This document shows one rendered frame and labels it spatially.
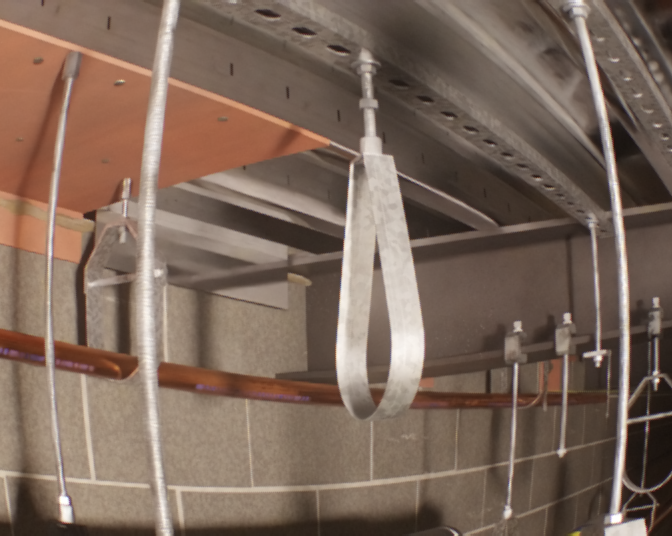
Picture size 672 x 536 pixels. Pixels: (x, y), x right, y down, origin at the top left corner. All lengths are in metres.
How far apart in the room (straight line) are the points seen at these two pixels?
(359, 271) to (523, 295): 0.82
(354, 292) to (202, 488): 0.79
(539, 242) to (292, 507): 0.65
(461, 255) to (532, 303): 0.17
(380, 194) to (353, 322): 0.11
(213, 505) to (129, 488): 0.21
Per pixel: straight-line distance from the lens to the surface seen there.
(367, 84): 0.82
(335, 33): 0.76
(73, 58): 0.80
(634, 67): 0.83
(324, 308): 1.79
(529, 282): 1.60
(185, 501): 1.50
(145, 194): 0.42
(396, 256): 0.75
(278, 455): 1.71
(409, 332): 0.72
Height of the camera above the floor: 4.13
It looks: 11 degrees up
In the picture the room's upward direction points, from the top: 1 degrees counter-clockwise
